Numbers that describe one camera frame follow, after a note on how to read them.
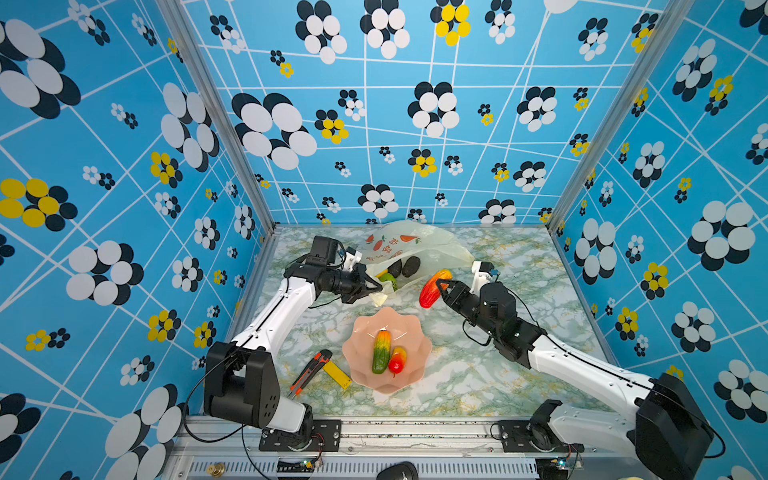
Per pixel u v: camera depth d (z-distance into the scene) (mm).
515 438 724
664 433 393
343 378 818
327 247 669
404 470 670
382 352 841
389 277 978
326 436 736
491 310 601
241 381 419
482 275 720
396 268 1019
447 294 777
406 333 890
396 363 817
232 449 709
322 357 864
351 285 717
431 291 772
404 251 903
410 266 1044
